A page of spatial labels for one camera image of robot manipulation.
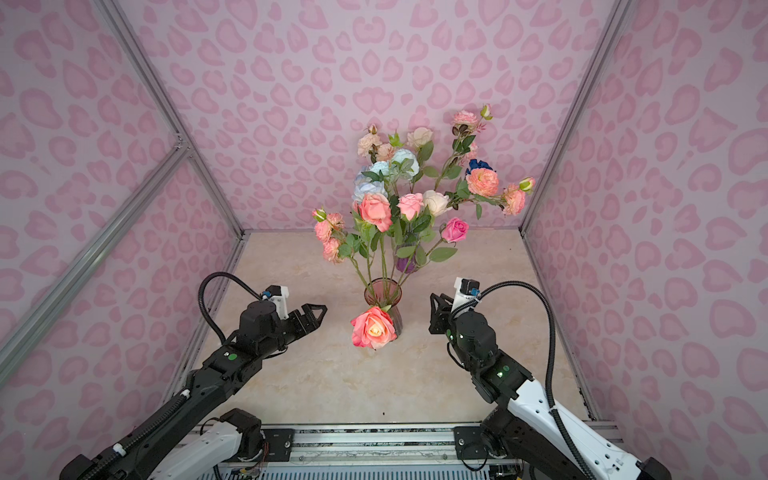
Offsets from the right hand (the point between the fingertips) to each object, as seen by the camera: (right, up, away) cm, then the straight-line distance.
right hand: (432, 294), depth 72 cm
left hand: (-29, -5, +6) cm, 30 cm away
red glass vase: (-12, -1, +6) cm, 13 cm away
